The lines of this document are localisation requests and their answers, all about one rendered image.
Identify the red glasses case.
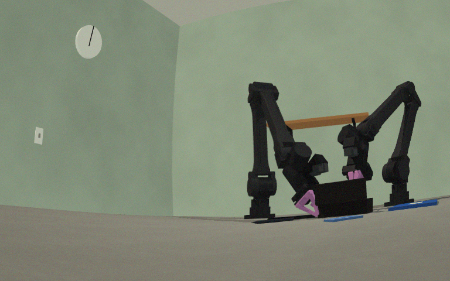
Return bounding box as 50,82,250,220
314,177,373,218

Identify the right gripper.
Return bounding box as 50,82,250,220
291,176,319,217

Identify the blue notebook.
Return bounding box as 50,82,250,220
388,200,437,211

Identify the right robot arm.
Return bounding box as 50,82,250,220
244,81,329,219

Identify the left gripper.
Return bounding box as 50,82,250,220
342,162,373,181

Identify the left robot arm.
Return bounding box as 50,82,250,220
337,81,421,207

